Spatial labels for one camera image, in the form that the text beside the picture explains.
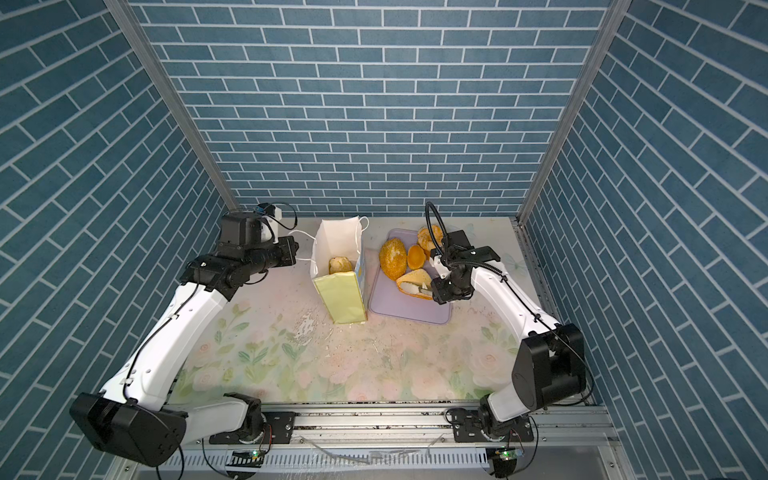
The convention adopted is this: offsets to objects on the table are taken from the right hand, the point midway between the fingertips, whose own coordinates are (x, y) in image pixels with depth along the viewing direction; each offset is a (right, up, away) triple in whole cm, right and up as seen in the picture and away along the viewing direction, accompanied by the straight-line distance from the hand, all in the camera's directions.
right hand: (440, 290), depth 85 cm
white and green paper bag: (-27, 0, -7) cm, 28 cm away
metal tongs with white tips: (-7, -1, +5) cm, 9 cm away
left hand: (-37, +13, -10) cm, 41 cm away
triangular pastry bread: (-7, +1, +6) cm, 9 cm away
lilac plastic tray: (-16, -6, +13) cm, 21 cm away
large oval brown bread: (-14, +8, +17) cm, 24 cm away
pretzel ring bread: (-31, +7, +11) cm, 34 cm away
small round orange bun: (-6, +9, +19) cm, 22 cm away
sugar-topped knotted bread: (-3, +15, +19) cm, 25 cm away
